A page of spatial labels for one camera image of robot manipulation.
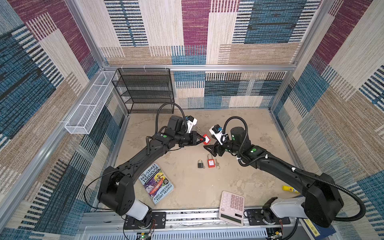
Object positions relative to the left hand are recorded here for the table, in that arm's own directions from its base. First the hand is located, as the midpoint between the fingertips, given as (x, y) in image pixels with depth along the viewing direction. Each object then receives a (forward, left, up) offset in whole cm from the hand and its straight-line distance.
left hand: (205, 138), depth 77 cm
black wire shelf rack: (+46, +41, -6) cm, 62 cm away
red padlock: (0, -2, -2) cm, 3 cm away
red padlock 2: (-3, -5, -21) cm, 22 cm away
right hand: (-1, -3, -4) cm, 5 cm away
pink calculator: (-28, -13, -21) cm, 37 cm away
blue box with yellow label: (-38, -50, -20) cm, 66 cm away
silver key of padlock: (-4, -8, -23) cm, 25 cm away
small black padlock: (-4, +2, -22) cm, 23 cm away
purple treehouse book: (-16, +27, -21) cm, 37 cm away
